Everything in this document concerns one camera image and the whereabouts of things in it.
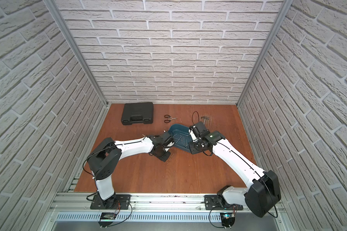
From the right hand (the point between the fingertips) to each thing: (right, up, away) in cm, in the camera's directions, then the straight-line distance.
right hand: (195, 147), depth 80 cm
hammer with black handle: (+11, +16, +29) cm, 34 cm away
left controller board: (-45, -32, -10) cm, 56 cm away
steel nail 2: (-6, +5, +20) cm, 22 cm away
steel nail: (-14, -6, +1) cm, 16 cm away
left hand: (-17, -8, +10) cm, 21 cm away
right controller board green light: (+15, -34, -10) cm, 38 cm away
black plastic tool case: (-43, +21, +33) cm, 58 cm away
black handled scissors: (-17, +14, +29) cm, 37 cm away
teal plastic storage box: (-8, +4, +19) cm, 21 cm away
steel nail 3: (-6, +1, +17) cm, 18 cm away
